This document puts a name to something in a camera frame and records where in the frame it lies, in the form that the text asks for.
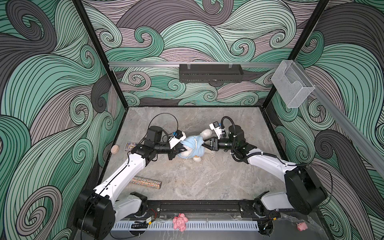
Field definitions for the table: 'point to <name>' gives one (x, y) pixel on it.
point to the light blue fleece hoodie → (196, 142)
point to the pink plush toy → (180, 222)
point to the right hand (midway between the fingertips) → (201, 144)
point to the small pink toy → (302, 226)
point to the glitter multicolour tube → (146, 182)
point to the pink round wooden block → (114, 149)
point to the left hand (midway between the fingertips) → (186, 146)
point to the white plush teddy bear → (205, 134)
